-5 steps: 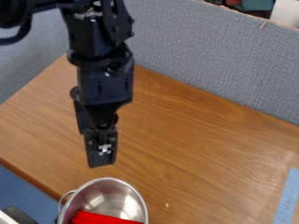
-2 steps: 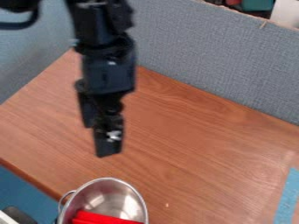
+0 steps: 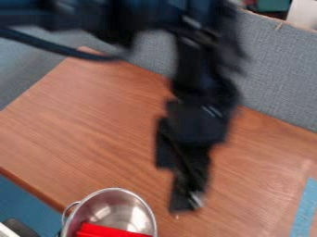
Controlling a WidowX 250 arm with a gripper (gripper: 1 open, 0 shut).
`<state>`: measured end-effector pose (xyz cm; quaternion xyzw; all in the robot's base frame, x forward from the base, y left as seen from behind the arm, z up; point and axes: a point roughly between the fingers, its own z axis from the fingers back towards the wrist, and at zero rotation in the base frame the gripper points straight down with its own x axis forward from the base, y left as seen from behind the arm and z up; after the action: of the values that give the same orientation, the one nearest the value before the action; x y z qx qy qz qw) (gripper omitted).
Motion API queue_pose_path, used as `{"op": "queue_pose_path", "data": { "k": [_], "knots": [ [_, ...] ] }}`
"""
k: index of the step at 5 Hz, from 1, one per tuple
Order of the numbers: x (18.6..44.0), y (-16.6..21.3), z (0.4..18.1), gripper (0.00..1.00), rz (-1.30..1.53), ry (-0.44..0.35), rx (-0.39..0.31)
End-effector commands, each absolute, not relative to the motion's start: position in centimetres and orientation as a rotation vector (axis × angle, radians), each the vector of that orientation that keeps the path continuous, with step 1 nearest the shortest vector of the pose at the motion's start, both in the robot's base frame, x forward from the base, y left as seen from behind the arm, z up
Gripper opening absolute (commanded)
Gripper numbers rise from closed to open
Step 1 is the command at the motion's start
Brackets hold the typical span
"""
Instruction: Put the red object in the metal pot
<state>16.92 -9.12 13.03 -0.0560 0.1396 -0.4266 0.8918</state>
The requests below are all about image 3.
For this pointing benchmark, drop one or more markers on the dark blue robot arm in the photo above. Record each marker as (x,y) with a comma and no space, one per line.
(207,47)

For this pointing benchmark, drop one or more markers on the red object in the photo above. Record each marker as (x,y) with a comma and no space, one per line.
(89,230)

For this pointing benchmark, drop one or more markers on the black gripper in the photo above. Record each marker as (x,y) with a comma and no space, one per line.
(189,130)

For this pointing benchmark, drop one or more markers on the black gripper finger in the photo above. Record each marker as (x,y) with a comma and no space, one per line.
(188,191)

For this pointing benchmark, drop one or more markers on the metal pot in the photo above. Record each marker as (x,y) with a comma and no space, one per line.
(112,207)

